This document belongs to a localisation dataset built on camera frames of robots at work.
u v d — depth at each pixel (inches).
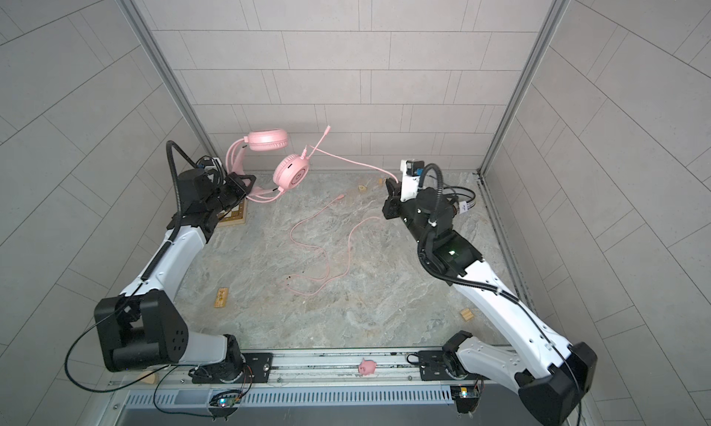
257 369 27.8
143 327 16.0
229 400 25.2
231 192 27.8
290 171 25.8
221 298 32.1
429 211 18.7
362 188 43.9
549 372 14.6
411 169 21.1
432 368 27.9
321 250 36.8
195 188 23.2
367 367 27.7
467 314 31.2
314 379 27.8
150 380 26.8
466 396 26.8
